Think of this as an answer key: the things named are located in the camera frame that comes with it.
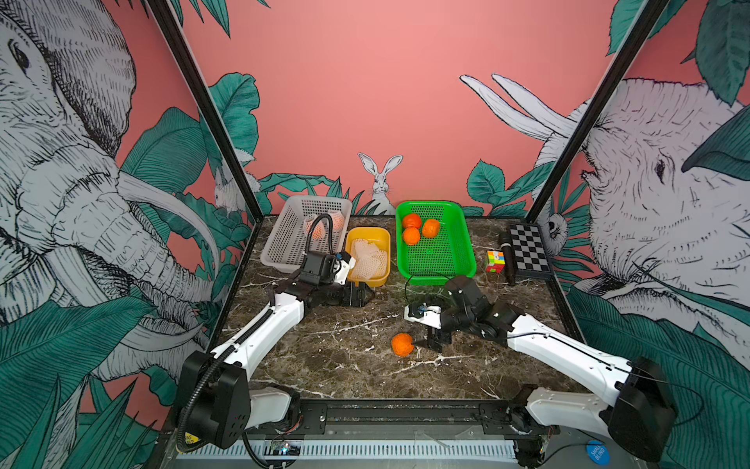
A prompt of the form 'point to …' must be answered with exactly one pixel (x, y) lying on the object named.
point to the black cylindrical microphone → (506, 241)
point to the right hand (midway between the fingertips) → (414, 317)
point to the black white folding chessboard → (531, 261)
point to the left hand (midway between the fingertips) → (365, 290)
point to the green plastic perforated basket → (434, 243)
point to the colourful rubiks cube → (495, 262)
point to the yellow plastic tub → (381, 235)
